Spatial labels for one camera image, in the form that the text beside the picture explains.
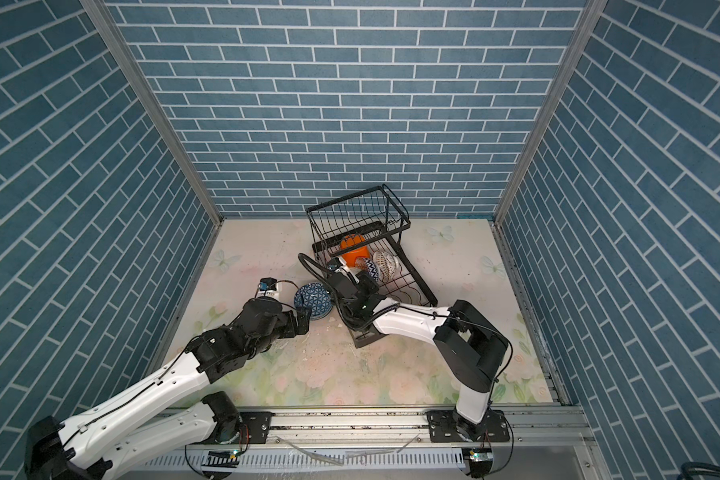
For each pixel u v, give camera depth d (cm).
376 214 96
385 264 94
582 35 74
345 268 79
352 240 81
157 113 88
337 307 66
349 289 68
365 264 94
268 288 67
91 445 40
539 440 75
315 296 94
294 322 69
